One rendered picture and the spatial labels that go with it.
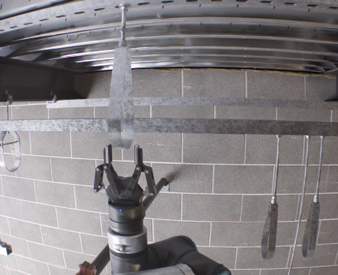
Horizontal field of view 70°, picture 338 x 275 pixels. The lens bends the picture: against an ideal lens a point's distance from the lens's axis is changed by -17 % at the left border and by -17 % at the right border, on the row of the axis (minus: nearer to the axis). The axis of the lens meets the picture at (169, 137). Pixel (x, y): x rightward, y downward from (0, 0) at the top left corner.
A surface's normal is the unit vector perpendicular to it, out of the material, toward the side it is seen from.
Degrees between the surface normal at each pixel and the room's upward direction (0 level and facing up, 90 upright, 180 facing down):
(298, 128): 90
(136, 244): 90
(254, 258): 90
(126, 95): 106
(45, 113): 90
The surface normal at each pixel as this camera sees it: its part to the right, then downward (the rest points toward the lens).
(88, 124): -0.18, 0.12
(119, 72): -0.11, -0.16
